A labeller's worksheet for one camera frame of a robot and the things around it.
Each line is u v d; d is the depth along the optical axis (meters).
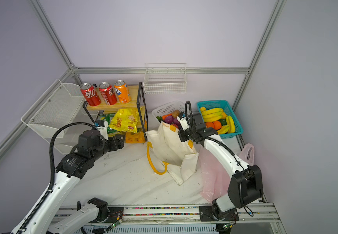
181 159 0.90
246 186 0.42
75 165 0.45
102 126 0.61
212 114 1.04
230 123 1.04
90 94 0.70
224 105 1.16
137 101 0.77
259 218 0.73
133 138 0.98
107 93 0.71
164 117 1.12
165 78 1.07
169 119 1.10
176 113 1.14
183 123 0.74
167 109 1.15
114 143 0.61
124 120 0.86
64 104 0.85
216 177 0.81
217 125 1.05
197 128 0.63
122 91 0.72
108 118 0.89
